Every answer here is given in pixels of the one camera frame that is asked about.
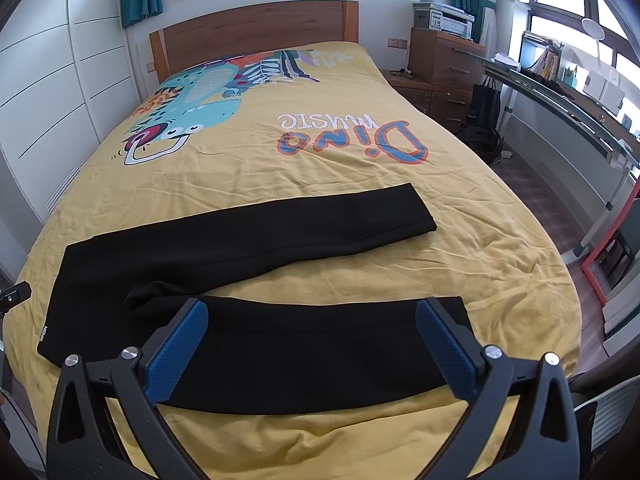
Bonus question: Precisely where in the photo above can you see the black pants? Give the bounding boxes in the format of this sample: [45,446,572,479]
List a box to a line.
[37,184,445,416]

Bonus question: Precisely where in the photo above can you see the wooden drawer chest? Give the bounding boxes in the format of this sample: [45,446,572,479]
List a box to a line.
[408,27,486,132]

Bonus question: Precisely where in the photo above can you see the wooden headboard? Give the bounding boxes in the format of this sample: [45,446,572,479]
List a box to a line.
[149,0,359,82]

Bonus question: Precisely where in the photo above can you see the black bag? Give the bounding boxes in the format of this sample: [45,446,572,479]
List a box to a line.
[465,76,501,130]

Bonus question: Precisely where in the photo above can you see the white desk lamp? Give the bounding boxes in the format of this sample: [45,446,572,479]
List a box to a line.
[582,18,605,60]

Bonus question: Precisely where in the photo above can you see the wooden nightstand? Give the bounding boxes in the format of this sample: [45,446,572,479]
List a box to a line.
[382,70,433,115]

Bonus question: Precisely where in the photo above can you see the white wardrobe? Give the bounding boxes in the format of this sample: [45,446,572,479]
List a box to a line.
[1,0,140,221]

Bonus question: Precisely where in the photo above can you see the long glass desk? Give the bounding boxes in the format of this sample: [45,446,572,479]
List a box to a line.
[480,58,639,264]

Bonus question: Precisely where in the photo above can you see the white printer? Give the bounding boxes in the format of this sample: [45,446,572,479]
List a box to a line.
[412,0,475,40]

